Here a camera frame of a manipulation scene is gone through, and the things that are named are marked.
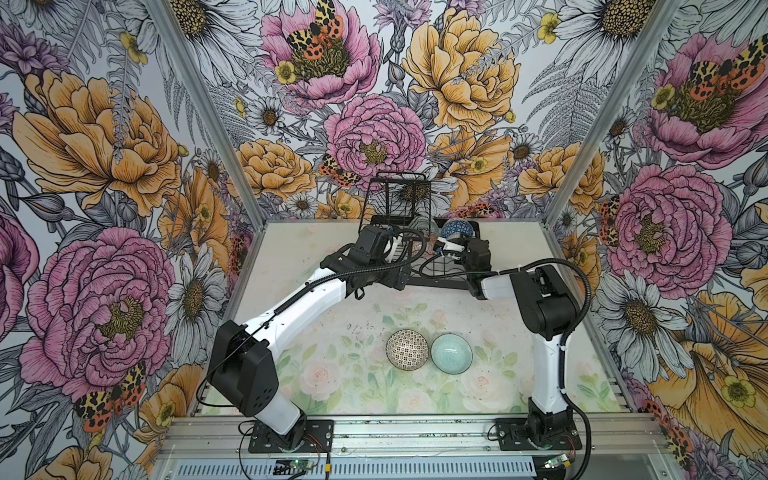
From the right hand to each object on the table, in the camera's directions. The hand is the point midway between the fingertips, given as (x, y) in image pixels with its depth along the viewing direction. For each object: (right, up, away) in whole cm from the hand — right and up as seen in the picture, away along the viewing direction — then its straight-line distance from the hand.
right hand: (468, 236), depth 104 cm
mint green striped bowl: (-9, -34, -17) cm, 39 cm away
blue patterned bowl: (-1, +4, +11) cm, 12 cm away
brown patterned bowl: (-22, -33, -17) cm, 43 cm away
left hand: (-26, -11, -21) cm, 35 cm away
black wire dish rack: (-22, +15, +15) cm, 30 cm away
